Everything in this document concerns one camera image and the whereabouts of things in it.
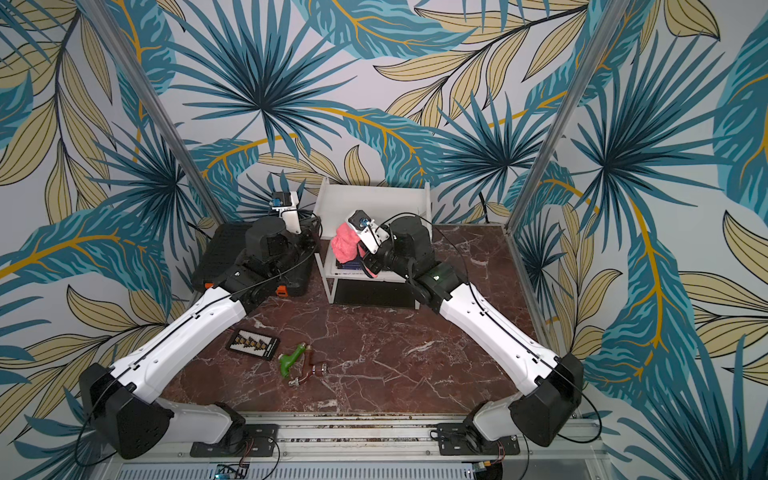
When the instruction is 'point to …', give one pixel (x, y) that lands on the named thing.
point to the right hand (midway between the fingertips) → (361, 231)
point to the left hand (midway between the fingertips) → (319, 222)
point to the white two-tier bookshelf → (384, 203)
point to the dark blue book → (354, 264)
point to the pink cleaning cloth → (345, 244)
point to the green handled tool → (287, 361)
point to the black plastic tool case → (223, 245)
